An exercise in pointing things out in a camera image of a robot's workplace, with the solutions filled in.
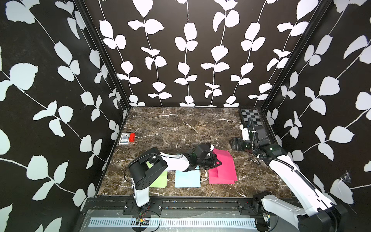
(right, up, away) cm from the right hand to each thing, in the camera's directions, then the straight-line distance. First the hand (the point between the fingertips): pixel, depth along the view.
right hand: (233, 138), depth 79 cm
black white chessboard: (+27, +16, +35) cm, 47 cm away
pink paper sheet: (-11, -24, +3) cm, 26 cm away
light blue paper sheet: (-25, -24, +4) cm, 35 cm away
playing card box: (-70, -2, +21) cm, 73 cm away
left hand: (-5, -14, +1) cm, 15 cm away
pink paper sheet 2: (-3, -20, +6) cm, 21 cm away
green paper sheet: (-41, -25, +2) cm, 48 cm away
